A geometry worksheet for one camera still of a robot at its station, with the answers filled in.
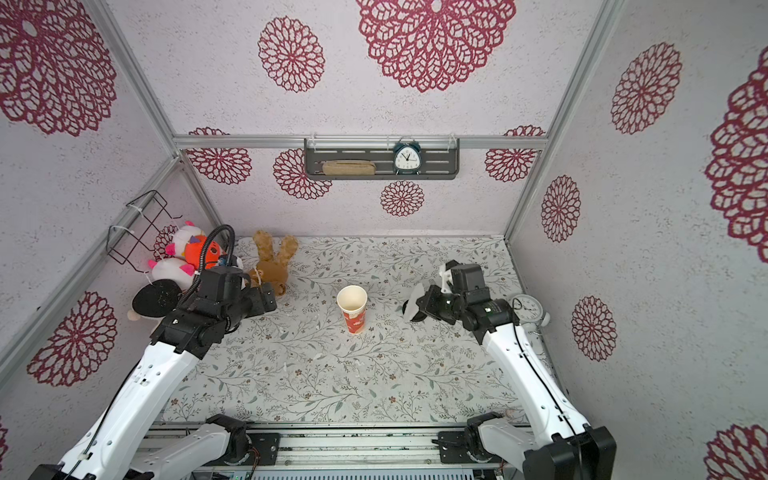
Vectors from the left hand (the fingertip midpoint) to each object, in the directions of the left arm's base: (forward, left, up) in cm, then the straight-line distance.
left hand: (258, 295), depth 75 cm
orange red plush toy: (+17, +25, -3) cm, 30 cm away
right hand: (0, -40, -2) cm, 40 cm away
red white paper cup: (+6, -23, -12) cm, 26 cm away
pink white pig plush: (+11, +29, -4) cm, 31 cm away
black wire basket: (+12, +32, +9) cm, 35 cm away
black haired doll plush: (0, +27, -1) cm, 27 cm away
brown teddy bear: (+22, +7, -17) cm, 29 cm away
